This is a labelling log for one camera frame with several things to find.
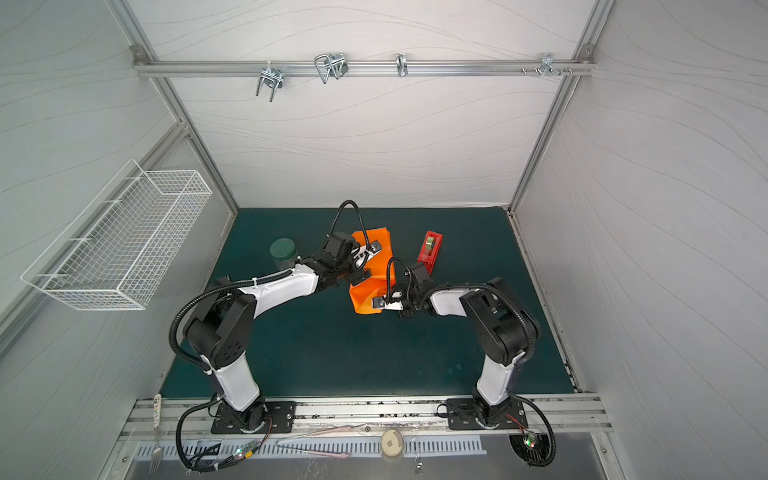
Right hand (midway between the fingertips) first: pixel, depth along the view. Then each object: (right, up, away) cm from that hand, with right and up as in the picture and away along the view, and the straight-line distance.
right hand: (392, 293), depth 96 cm
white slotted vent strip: (-21, -32, -26) cm, 46 cm away
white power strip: (-60, -24, -21) cm, 68 cm away
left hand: (-11, +13, -3) cm, 17 cm away
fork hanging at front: (-55, -32, -27) cm, 70 cm away
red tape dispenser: (+14, +15, +5) cm, 21 cm away
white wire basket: (-64, +14, -29) cm, 71 cm away
